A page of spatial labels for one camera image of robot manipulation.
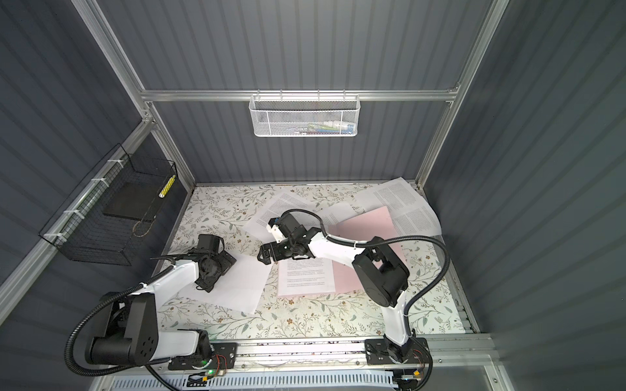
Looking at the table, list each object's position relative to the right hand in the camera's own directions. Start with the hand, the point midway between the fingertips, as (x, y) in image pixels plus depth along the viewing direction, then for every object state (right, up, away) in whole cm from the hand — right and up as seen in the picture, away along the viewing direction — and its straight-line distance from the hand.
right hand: (270, 257), depth 87 cm
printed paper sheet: (+11, -8, +4) cm, 14 cm away
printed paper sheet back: (+23, +15, +23) cm, 36 cm away
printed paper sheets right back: (+59, +15, +22) cm, 65 cm away
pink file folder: (+40, +11, +7) cm, 42 cm away
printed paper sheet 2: (-12, -12, +2) cm, 17 cm away
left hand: (-18, -6, +4) cm, 19 cm away
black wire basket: (-46, +15, -14) cm, 50 cm away
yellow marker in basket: (-34, +25, -5) cm, 43 cm away
